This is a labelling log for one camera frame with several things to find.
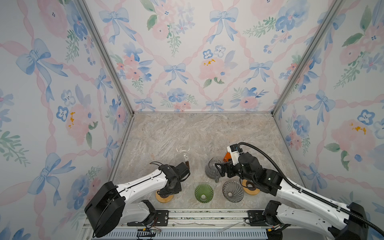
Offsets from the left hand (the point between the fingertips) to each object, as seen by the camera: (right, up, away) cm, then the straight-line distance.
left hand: (175, 190), depth 81 cm
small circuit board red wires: (-14, -18, -8) cm, 24 cm away
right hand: (+24, +17, -5) cm, 29 cm away
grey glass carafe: (+21, +9, +3) cm, 23 cm away
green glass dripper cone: (+15, -1, 0) cm, 15 cm away
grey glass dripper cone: (+31, 0, -1) cm, 31 cm away
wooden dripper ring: (-5, -3, -4) cm, 7 cm away
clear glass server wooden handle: (+3, +20, +20) cm, 28 cm away
